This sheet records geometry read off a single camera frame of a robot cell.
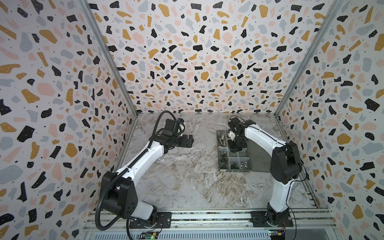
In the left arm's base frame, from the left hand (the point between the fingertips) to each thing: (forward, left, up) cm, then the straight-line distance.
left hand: (186, 137), depth 84 cm
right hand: (-2, -26, -10) cm, 28 cm away
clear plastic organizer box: (-8, -32, -14) cm, 36 cm away
